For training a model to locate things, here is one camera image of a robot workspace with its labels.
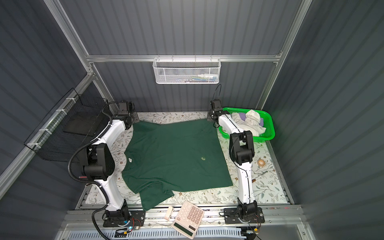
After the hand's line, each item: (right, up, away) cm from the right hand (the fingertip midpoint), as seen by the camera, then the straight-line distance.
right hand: (214, 116), depth 105 cm
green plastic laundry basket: (+37, -12, -4) cm, 39 cm away
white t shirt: (+25, -6, -2) cm, 26 cm away
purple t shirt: (+21, 0, +3) cm, 22 cm away
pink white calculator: (-17, -53, -34) cm, 65 cm away
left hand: (-55, -1, -10) cm, 56 cm away
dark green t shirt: (-36, -29, -9) cm, 47 cm away
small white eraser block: (-27, -51, -32) cm, 66 cm away
